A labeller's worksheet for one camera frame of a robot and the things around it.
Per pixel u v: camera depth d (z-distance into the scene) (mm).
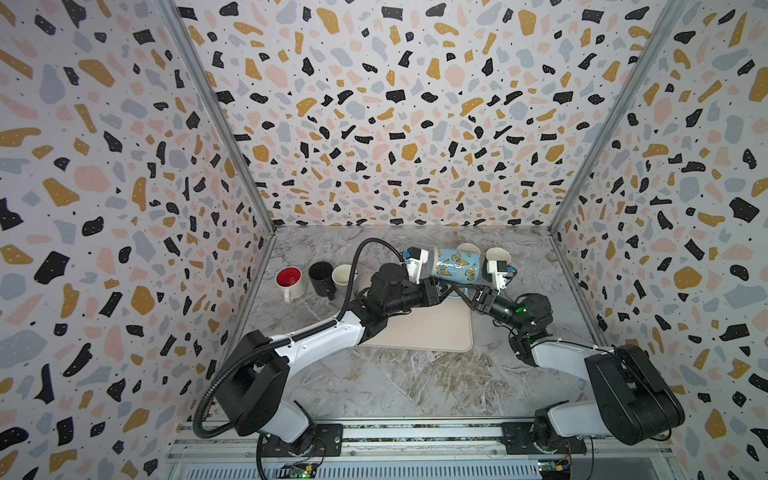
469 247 1034
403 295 667
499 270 746
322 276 956
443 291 753
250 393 422
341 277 978
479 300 717
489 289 716
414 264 716
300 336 486
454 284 735
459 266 726
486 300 704
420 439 760
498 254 1004
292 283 950
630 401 434
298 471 702
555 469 715
